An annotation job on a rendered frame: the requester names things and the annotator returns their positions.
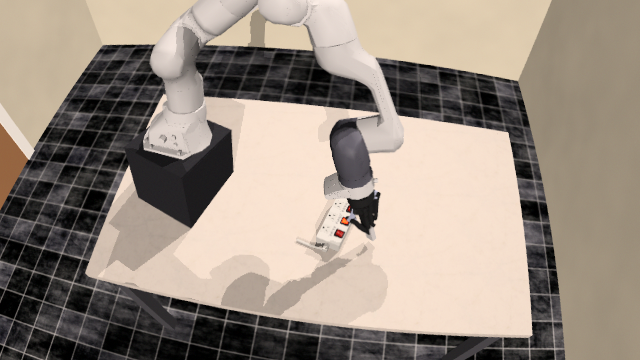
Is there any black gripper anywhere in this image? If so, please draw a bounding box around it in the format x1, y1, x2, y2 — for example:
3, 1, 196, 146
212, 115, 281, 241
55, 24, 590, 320
345, 189, 381, 241

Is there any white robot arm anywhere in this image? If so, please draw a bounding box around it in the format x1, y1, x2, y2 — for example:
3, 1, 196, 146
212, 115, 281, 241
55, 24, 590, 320
143, 0, 404, 200

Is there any white power strip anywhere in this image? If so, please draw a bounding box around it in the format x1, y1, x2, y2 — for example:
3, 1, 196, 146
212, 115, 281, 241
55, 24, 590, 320
299, 198, 352, 252

